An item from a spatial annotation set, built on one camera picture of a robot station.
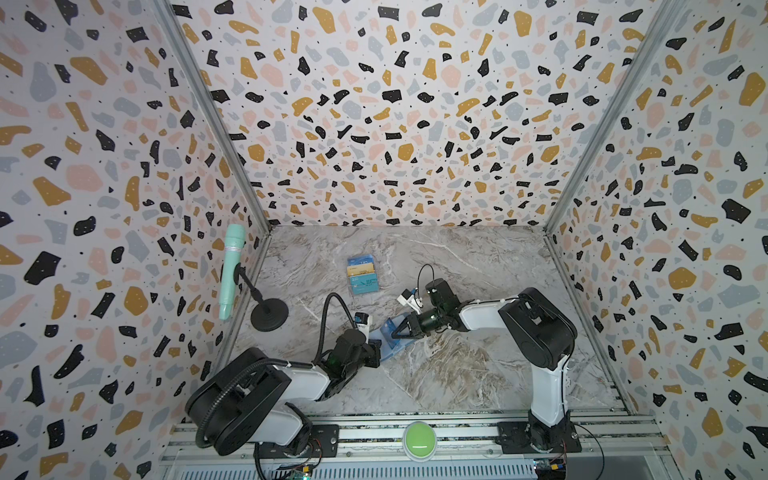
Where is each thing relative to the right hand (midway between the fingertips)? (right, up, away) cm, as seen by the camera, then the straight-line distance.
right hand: (394, 332), depth 86 cm
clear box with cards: (-12, +15, +16) cm, 25 cm away
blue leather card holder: (-3, -5, +2) cm, 6 cm away
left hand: (-2, -2, +2) cm, 4 cm away
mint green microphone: (-39, +26, -13) cm, 48 cm away
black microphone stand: (-39, +4, +7) cm, 40 cm away
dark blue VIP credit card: (-2, -1, +5) cm, 5 cm away
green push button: (+6, -24, -12) cm, 28 cm away
